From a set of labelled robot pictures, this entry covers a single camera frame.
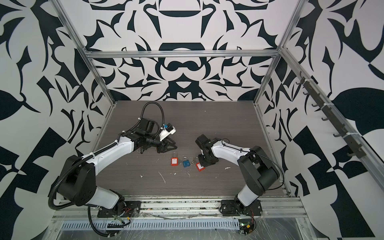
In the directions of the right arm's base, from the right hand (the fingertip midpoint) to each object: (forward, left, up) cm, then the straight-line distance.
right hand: (205, 162), depth 89 cm
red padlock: (-2, +4, +1) cm, 5 cm away
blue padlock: (-1, +12, 0) cm, 12 cm away
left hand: (+5, +16, +15) cm, 23 cm away
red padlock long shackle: (+1, +18, +1) cm, 18 cm away
